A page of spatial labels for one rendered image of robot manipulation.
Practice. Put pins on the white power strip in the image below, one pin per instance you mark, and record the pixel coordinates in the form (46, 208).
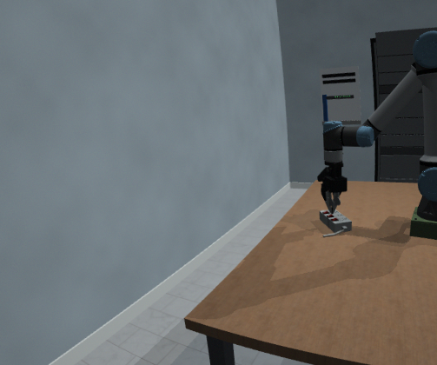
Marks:
(337, 222)

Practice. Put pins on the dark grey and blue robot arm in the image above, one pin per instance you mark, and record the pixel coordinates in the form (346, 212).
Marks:
(335, 135)

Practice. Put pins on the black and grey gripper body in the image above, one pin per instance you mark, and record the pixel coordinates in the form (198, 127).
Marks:
(339, 182)

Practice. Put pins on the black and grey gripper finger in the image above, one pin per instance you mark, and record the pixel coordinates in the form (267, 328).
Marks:
(327, 197)
(336, 200)

